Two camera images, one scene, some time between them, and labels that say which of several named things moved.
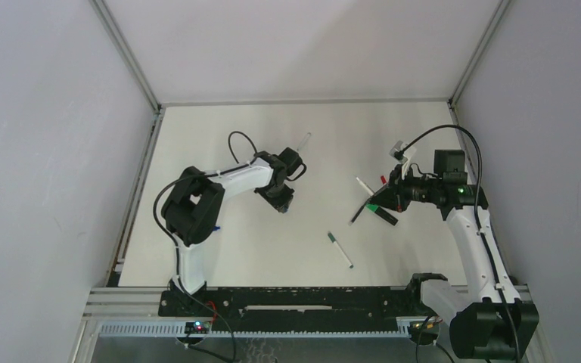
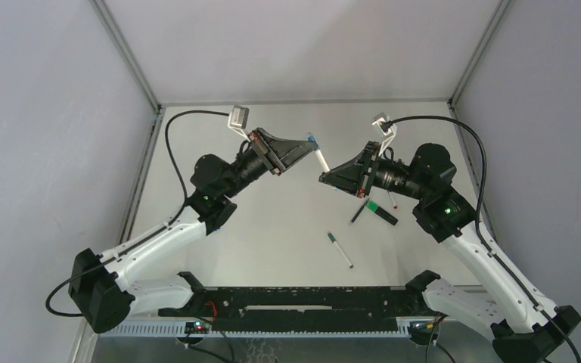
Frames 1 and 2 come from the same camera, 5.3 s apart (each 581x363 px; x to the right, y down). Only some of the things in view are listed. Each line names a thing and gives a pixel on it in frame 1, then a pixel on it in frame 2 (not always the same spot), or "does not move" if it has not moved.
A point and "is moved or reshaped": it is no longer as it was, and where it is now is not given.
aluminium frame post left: (134, 66) does not move
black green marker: (383, 215) does not move
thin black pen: (358, 213) does not move
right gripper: (398, 192) -> (367, 169)
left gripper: (281, 201) -> (266, 152)
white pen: (364, 186) is moved or reshaped
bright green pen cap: (373, 207) does not move
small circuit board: (197, 327) does not move
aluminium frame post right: (452, 100) does not move
